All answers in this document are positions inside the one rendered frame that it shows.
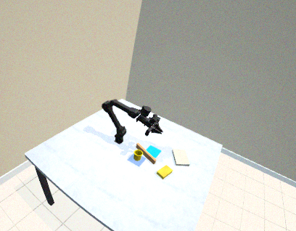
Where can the tan flat bar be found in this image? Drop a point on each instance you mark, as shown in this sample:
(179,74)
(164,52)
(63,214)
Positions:
(146,153)

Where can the yellow cup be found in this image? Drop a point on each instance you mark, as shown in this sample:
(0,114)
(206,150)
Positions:
(137,155)

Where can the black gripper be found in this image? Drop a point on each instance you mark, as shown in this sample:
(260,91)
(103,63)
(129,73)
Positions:
(154,128)

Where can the yellow rectangular block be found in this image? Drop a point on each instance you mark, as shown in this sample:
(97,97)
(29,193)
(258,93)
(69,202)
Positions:
(164,172)

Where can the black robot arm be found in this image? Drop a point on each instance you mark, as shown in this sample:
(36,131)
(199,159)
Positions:
(132,112)

